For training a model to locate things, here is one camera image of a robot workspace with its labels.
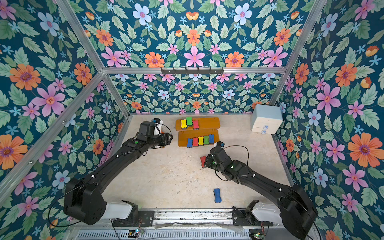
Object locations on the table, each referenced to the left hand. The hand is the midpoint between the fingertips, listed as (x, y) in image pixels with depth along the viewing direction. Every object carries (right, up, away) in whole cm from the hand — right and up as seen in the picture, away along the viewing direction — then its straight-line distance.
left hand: (170, 135), depth 84 cm
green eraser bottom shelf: (+21, -5, +18) cm, 28 cm away
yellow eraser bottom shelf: (+17, -5, +18) cm, 25 cm away
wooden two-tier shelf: (+19, +7, +12) cm, 24 cm away
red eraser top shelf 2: (+19, -14, 0) cm, 23 cm away
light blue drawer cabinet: (+62, +10, +15) cm, 64 cm away
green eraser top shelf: (+10, +8, +12) cm, 18 cm away
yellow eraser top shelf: (+6, +7, +10) cm, 14 cm away
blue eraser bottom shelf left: (+10, -6, +16) cm, 20 cm away
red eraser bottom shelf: (+14, -6, +17) cm, 23 cm away
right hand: (+19, -13, -2) cm, 23 cm away
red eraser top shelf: (+14, +6, +9) cm, 18 cm away
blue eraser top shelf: (+27, -33, -5) cm, 43 cm away
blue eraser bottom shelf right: (+25, -4, +19) cm, 32 cm away
